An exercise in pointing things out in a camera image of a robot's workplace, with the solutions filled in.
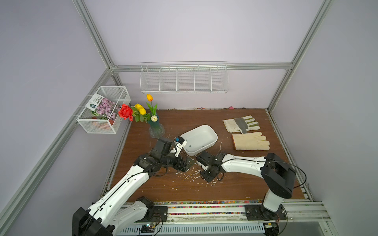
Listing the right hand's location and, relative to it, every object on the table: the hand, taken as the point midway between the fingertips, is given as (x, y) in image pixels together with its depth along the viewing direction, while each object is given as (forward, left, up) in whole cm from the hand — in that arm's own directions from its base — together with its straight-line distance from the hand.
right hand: (206, 174), depth 87 cm
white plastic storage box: (+25, +3, 0) cm, 25 cm away
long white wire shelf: (+56, +14, +29) cm, 65 cm away
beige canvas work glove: (+23, -34, 0) cm, 42 cm away
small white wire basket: (+17, +60, +27) cm, 68 cm away
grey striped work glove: (+37, -30, 0) cm, 48 cm away
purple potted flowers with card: (+22, +53, +34) cm, 67 cm away
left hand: (+1, +11, +17) cm, 20 cm away
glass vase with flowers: (+25, +39, +28) cm, 54 cm away
